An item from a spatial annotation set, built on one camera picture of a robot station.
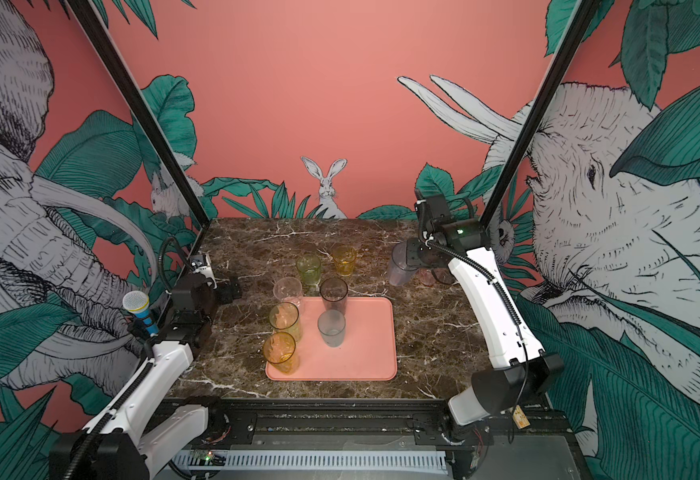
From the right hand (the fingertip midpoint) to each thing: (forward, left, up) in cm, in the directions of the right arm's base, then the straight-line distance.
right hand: (413, 252), depth 74 cm
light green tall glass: (-9, +35, -18) cm, 40 cm away
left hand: (0, +53, -9) cm, 54 cm away
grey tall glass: (-3, +3, -5) cm, 7 cm away
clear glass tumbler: (+5, +38, -26) cm, 46 cm away
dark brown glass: (+1, +22, -23) cm, 32 cm away
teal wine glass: (-7, +23, -28) cm, 37 cm away
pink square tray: (-14, +11, -30) cm, 35 cm away
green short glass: (+15, +32, -26) cm, 43 cm away
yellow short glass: (+22, +20, -30) cm, 43 cm away
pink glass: (+7, -8, -21) cm, 24 cm away
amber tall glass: (-18, +35, -20) cm, 44 cm away
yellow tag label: (-32, -28, -29) cm, 52 cm away
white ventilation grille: (-41, +3, -29) cm, 50 cm away
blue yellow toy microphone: (-12, +67, -5) cm, 68 cm away
